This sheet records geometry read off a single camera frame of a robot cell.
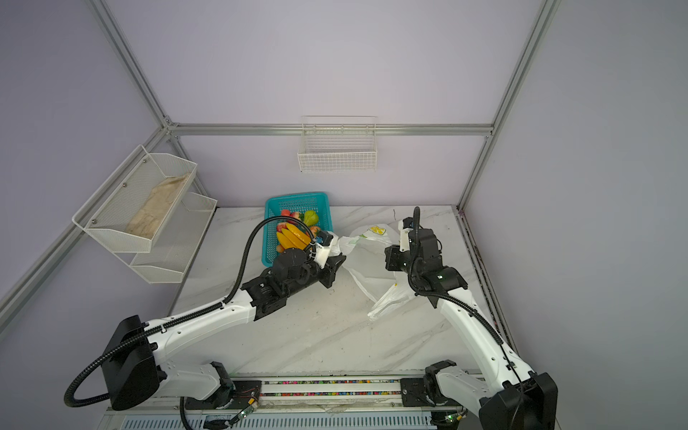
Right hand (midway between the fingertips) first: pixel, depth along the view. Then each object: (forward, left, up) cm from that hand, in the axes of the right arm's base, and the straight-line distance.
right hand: (384, 248), depth 78 cm
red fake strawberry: (+32, +36, -18) cm, 51 cm away
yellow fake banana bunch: (+18, +34, -18) cm, 43 cm away
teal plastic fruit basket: (+37, +26, -16) cm, 48 cm away
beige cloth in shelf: (+6, +69, +8) cm, 70 cm away
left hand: (-4, +12, +1) cm, 13 cm away
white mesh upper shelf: (+10, +76, +8) cm, 77 cm away
